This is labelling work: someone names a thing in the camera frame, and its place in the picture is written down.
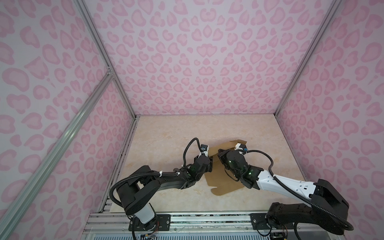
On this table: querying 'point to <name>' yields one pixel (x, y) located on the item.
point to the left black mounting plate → (163, 223)
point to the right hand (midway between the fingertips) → (215, 149)
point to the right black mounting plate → (259, 221)
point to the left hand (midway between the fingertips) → (211, 154)
